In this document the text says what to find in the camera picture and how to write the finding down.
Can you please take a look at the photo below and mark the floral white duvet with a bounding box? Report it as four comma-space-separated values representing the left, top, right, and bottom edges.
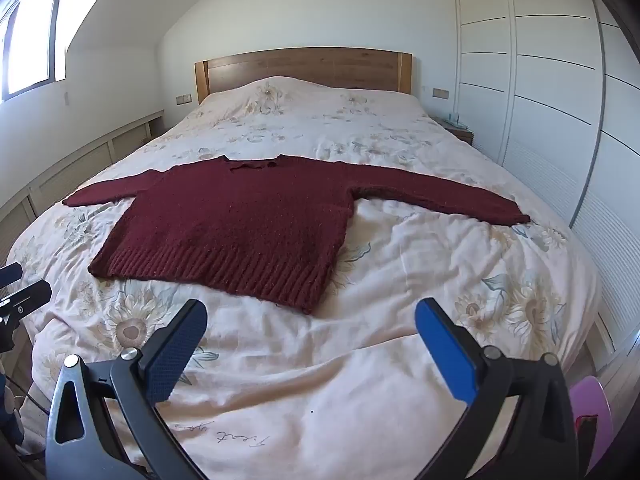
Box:
7, 76, 601, 480

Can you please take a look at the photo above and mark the blue and white cloth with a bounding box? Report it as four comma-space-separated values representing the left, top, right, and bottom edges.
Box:
0, 370, 23, 446

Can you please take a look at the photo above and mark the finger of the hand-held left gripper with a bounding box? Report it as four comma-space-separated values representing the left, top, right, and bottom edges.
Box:
0, 280, 53, 323
0, 261, 23, 288

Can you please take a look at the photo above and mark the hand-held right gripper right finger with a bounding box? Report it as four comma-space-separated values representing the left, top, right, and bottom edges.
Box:
415, 297, 581, 480

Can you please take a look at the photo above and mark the dark framed window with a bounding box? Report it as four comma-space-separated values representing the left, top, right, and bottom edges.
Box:
0, 0, 68, 103

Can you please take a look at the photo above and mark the white panelled wardrobe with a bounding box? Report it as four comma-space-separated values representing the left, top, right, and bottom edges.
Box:
450, 0, 640, 361

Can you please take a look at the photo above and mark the low beige wall cabinet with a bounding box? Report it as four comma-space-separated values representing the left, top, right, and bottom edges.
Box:
0, 110, 166, 261

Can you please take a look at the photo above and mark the dark red knitted sweater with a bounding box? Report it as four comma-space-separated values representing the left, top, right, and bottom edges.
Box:
61, 154, 532, 315

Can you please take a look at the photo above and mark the wooden nightstand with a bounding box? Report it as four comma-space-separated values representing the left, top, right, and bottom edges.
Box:
432, 115, 475, 147

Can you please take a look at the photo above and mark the wooden headboard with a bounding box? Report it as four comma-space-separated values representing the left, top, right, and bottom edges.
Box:
194, 47, 413, 106

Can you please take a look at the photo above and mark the black cable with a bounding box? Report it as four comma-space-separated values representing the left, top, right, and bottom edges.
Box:
17, 385, 51, 418

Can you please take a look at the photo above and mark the pink plastic object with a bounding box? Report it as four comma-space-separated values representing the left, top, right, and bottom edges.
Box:
570, 376, 613, 476

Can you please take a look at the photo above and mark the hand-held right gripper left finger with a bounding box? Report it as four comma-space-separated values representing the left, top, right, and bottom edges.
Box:
44, 299, 211, 480

